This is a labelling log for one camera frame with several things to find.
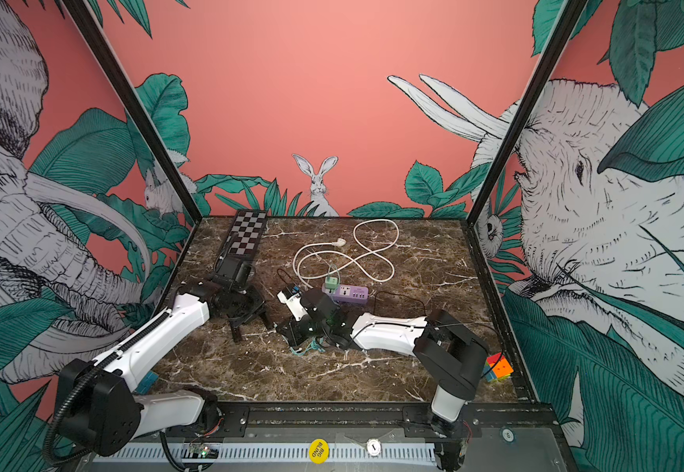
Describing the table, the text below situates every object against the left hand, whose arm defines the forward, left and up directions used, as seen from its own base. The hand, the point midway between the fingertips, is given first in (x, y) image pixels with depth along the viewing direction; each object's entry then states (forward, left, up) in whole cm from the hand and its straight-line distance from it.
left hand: (272, 303), depth 83 cm
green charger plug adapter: (+9, -17, -4) cm, 20 cm away
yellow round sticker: (-35, -14, -11) cm, 39 cm away
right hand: (-8, -2, +1) cm, 9 cm away
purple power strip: (+8, -23, -9) cm, 26 cm away
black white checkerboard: (+35, +16, -8) cm, 39 cm away
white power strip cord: (+22, -24, -12) cm, 35 cm away
